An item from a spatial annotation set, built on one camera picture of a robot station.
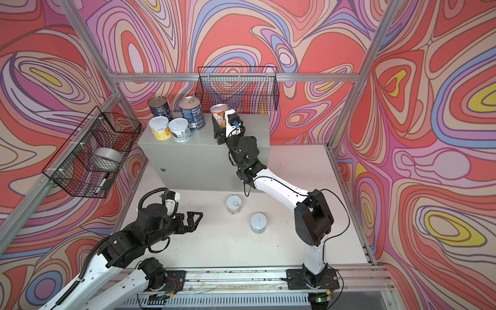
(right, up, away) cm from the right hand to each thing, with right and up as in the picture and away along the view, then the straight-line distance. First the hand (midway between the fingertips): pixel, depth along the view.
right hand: (221, 118), depth 71 cm
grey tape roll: (-43, -16, 0) cm, 46 cm away
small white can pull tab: (+3, -36, +17) cm, 40 cm away
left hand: (-9, -36, 0) cm, 37 cm away
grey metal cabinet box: (-18, -18, +38) cm, 46 cm away
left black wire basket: (-48, -15, -1) cm, 50 cm away
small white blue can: (+14, -43, +12) cm, 47 cm away
